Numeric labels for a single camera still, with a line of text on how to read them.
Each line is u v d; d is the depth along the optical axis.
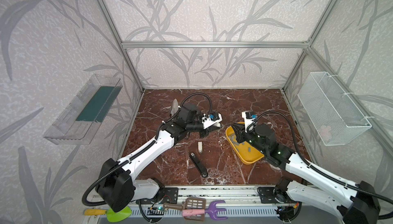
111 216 0.68
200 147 0.87
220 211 0.71
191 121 0.64
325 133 0.72
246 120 0.65
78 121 0.64
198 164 0.80
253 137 0.63
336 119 0.62
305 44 0.94
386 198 0.39
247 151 0.88
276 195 0.65
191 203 0.72
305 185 0.60
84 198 0.37
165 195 0.72
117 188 0.39
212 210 0.68
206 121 0.63
